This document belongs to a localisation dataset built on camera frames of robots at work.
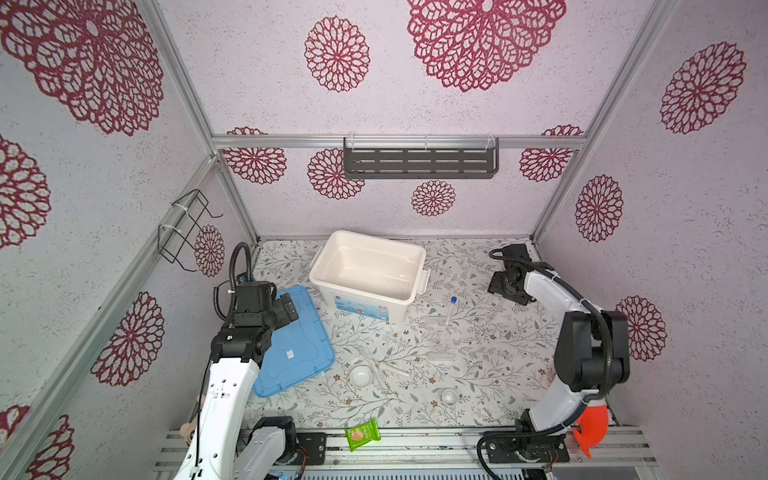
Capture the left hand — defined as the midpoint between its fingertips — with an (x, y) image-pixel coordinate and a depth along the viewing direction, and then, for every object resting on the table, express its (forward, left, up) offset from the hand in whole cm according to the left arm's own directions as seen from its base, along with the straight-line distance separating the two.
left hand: (271, 315), depth 77 cm
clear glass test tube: (-7, -32, -19) cm, 38 cm away
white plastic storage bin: (+24, -24, -18) cm, 39 cm away
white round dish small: (-16, -47, -19) cm, 53 cm away
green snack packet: (-24, -23, -18) cm, 38 cm away
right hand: (+15, -68, -10) cm, 70 cm away
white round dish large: (-9, -22, -19) cm, 31 cm away
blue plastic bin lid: (-1, -3, -18) cm, 19 cm away
